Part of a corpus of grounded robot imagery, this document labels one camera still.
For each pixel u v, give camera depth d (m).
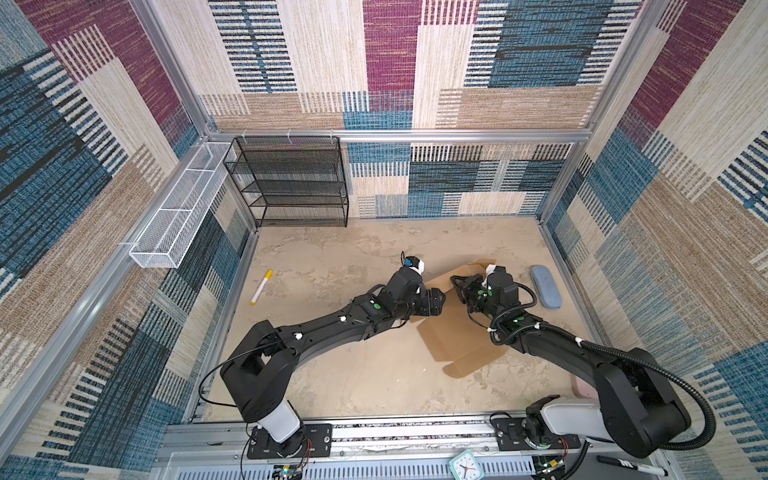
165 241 0.91
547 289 0.97
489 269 0.83
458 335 0.92
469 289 0.77
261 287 1.02
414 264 0.74
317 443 0.73
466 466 0.69
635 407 0.42
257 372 0.44
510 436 0.73
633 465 0.69
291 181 1.09
